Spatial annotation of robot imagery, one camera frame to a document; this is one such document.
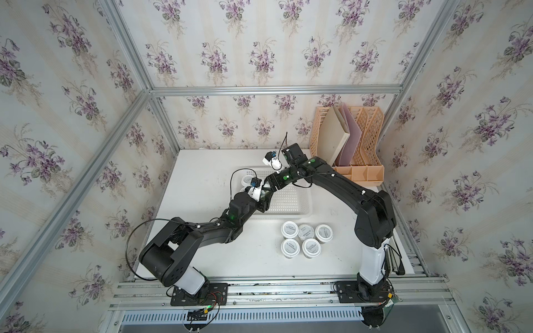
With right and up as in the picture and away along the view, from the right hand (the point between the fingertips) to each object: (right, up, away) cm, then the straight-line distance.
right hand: (268, 184), depth 85 cm
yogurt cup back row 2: (+16, -20, -1) cm, 25 cm away
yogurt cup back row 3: (+22, -20, -3) cm, 30 cm away
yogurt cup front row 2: (+16, -24, -6) cm, 30 cm away
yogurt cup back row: (+9, -18, -2) cm, 20 cm away
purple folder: (+37, +21, +4) cm, 43 cm away
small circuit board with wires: (-24, -45, -13) cm, 52 cm away
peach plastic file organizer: (+49, +6, +17) cm, 52 cm away
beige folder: (+33, +23, +18) cm, 44 cm away
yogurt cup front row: (+8, -24, -7) cm, 26 cm away
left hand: (0, -3, +1) cm, 3 cm away
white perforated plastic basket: (+12, -10, +14) cm, 21 cm away
